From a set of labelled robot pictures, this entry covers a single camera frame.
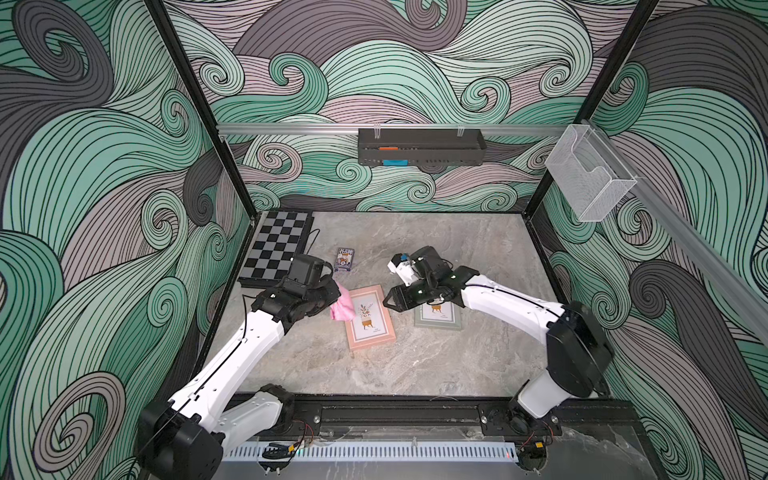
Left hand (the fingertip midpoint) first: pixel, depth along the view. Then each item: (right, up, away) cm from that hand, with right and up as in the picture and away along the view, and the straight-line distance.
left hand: (340, 287), depth 78 cm
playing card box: (-2, +5, +26) cm, 26 cm away
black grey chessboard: (-26, +13, +29) cm, 41 cm away
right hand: (+14, -5, +5) cm, 16 cm away
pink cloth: (+1, -5, -3) cm, 6 cm away
